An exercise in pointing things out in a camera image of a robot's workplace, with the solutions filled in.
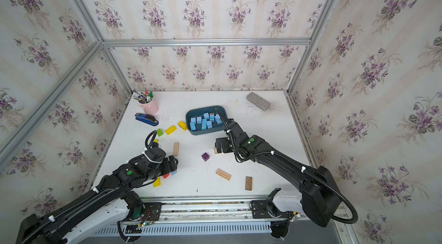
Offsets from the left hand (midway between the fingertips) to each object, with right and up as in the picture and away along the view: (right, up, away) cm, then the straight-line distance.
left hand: (173, 164), depth 80 cm
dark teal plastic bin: (+13, +19, +22) cm, 31 cm away
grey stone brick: (+47, +31, +31) cm, 64 cm away
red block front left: (-5, -6, +2) cm, 8 cm away
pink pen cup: (-21, +27, +23) cm, 41 cm away
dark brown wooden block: (+36, -9, 0) cm, 37 cm away
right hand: (+26, +10, +2) cm, 28 cm away
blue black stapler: (-22, +20, +22) cm, 37 cm away
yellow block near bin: (0, +16, +20) cm, 26 cm away
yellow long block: (-8, +14, +20) cm, 25 cm away
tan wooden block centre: (+20, +7, -3) cm, 21 cm away
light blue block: (+5, +20, +21) cm, 30 cm away
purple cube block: (+14, +1, +8) cm, 16 cm away
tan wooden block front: (+24, -6, +4) cm, 25 cm away
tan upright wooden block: (-2, +4, +13) cm, 14 cm away
